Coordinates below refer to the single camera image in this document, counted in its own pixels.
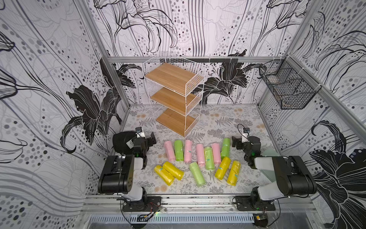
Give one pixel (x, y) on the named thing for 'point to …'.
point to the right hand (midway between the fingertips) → (241, 134)
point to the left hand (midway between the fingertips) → (147, 135)
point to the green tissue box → (269, 152)
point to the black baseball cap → (123, 141)
